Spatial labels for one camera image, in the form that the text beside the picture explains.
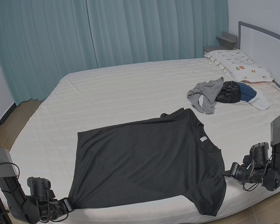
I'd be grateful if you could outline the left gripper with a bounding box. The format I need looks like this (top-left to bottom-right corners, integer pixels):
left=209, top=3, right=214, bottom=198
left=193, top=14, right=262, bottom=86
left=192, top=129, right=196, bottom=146
left=49, top=196, right=75, bottom=220

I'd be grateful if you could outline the grey garment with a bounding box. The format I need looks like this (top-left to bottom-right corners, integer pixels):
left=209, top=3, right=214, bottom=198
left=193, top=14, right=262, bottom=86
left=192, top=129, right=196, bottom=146
left=185, top=76, right=229, bottom=117

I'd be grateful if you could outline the black T-shirt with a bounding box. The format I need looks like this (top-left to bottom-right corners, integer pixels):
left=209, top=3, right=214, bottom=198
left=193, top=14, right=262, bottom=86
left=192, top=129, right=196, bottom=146
left=59, top=103, right=231, bottom=224

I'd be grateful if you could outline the white garment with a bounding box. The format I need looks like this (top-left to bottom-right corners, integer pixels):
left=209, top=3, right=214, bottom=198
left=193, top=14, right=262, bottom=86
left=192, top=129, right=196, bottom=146
left=248, top=91, right=271, bottom=112

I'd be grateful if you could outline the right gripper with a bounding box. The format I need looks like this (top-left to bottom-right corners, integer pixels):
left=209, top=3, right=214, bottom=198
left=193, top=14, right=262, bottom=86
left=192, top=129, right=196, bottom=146
left=221, top=160, right=256, bottom=188

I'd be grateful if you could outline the dark blue garment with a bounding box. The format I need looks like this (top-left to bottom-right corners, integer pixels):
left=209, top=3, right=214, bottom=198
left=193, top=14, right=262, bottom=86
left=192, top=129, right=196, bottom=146
left=236, top=80, right=260, bottom=104

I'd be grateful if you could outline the bed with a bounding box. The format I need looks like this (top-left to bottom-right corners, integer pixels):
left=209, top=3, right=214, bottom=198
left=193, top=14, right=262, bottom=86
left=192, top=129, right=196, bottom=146
left=0, top=16, right=280, bottom=224

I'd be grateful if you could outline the black cable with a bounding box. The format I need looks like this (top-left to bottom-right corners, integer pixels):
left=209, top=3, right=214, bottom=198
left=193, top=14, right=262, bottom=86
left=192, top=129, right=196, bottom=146
left=0, top=161, right=21, bottom=181

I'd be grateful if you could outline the black shiny garment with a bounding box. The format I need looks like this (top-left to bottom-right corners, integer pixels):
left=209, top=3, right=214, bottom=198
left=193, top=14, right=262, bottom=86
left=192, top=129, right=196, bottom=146
left=213, top=80, right=243, bottom=106

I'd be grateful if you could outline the grey bedside table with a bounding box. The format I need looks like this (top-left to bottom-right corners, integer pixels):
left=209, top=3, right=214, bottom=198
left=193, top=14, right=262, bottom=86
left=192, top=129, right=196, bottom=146
left=202, top=30, right=239, bottom=54

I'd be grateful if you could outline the white printed pillow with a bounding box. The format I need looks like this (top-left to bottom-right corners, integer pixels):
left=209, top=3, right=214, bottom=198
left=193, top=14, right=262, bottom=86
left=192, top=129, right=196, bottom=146
left=203, top=44, right=276, bottom=90

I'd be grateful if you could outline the blue-green curtain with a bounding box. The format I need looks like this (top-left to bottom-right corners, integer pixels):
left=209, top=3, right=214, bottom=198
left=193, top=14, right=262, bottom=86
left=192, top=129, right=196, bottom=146
left=0, top=0, right=101, bottom=107
left=86, top=0, right=234, bottom=70

